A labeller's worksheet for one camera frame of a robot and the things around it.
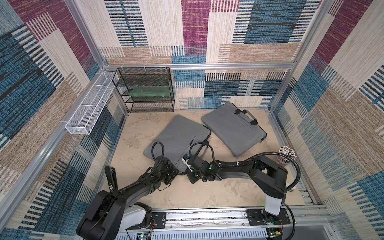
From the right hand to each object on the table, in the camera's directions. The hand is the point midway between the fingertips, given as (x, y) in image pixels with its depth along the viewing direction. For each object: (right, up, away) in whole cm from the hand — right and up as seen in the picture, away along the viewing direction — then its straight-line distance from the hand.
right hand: (191, 174), depth 89 cm
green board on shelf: (-26, +50, +5) cm, 56 cm away
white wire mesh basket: (-66, +31, +3) cm, 73 cm away
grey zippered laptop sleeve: (-6, +21, +10) cm, 24 cm away
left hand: (-7, +2, -1) cm, 7 cm away
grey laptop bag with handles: (+31, +26, +19) cm, 45 cm away
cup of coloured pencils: (+46, +11, -12) cm, 49 cm away
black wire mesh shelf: (-43, +60, +13) cm, 75 cm away
